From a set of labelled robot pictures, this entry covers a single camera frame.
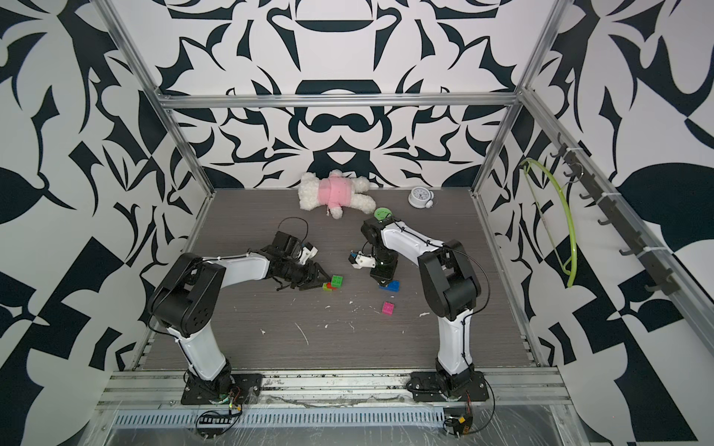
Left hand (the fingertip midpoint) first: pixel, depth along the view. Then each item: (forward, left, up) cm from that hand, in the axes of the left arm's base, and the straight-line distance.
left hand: (326, 278), depth 92 cm
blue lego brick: (-4, -22, 0) cm, 22 cm away
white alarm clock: (+34, -38, 0) cm, 51 cm away
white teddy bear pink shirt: (+32, -3, +7) cm, 33 cm away
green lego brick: (-3, -4, +2) cm, 5 cm away
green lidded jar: (+25, -20, +2) cm, 33 cm away
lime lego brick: (-3, 0, -1) cm, 3 cm away
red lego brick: (-3, -1, +1) cm, 4 cm away
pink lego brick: (-10, -19, -1) cm, 22 cm away
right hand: (+2, -20, 0) cm, 20 cm away
